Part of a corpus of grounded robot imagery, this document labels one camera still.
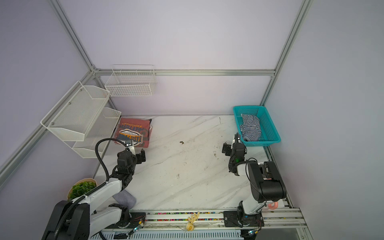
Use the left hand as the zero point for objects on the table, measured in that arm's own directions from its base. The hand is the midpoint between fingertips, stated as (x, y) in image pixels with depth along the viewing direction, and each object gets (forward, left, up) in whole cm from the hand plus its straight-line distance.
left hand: (133, 151), depth 87 cm
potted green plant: (-22, +20, 0) cm, 29 cm away
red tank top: (+20, +4, -5) cm, 21 cm away
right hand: (+9, -61, -2) cm, 62 cm away
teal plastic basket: (+18, -90, -5) cm, 92 cm away
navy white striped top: (+26, -79, -8) cm, 83 cm away
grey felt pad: (-24, 0, -8) cm, 26 cm away
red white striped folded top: (+20, +4, -5) cm, 21 cm away
